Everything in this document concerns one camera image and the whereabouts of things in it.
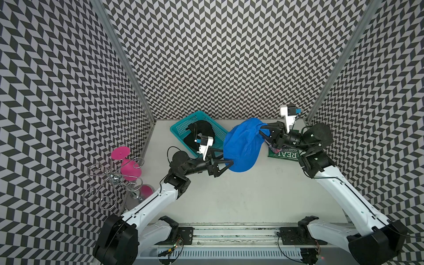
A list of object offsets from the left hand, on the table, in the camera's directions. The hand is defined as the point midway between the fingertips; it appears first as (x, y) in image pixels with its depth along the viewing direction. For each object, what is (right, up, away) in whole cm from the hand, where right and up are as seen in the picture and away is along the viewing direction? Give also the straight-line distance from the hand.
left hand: (229, 159), depth 66 cm
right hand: (+9, +11, -8) cm, 17 cm away
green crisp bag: (+34, -2, +31) cm, 46 cm away
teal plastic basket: (-31, +12, +42) cm, 54 cm away
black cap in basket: (-16, +15, +45) cm, 50 cm away
